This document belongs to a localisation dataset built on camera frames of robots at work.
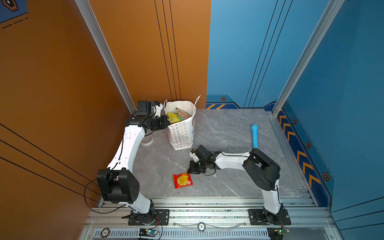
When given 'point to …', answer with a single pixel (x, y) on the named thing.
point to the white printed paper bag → (182, 132)
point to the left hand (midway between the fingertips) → (169, 121)
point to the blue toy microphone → (255, 133)
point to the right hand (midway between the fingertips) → (186, 172)
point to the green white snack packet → (182, 115)
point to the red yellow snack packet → (182, 180)
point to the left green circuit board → (148, 232)
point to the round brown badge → (105, 232)
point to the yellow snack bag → (174, 117)
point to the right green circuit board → (275, 233)
